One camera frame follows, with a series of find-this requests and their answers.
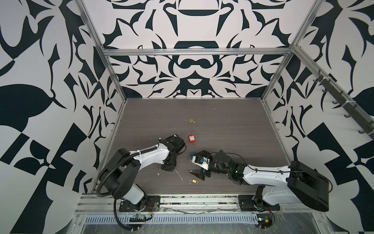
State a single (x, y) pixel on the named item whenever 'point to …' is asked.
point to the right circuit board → (264, 221)
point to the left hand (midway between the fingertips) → (175, 160)
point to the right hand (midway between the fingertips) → (193, 162)
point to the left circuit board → (139, 218)
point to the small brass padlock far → (190, 120)
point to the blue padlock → (192, 154)
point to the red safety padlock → (192, 138)
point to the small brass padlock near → (194, 180)
